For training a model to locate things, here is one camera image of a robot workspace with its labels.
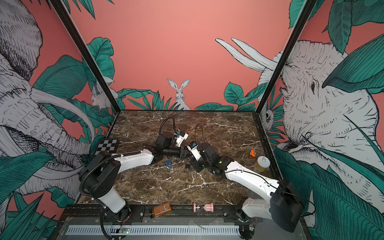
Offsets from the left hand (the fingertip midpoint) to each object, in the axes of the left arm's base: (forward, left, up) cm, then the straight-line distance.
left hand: (194, 151), depth 81 cm
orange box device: (-26, +17, -10) cm, 33 cm away
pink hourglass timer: (-26, -5, -11) cm, 29 cm away
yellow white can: (-5, -41, -9) cm, 42 cm away
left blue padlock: (0, +17, -14) cm, 22 cm away
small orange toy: (+4, -38, -13) cm, 40 cm away
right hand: (-4, +2, -1) cm, 5 cm away
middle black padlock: (-2, +4, -14) cm, 15 cm away
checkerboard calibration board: (+13, +56, -11) cm, 59 cm away
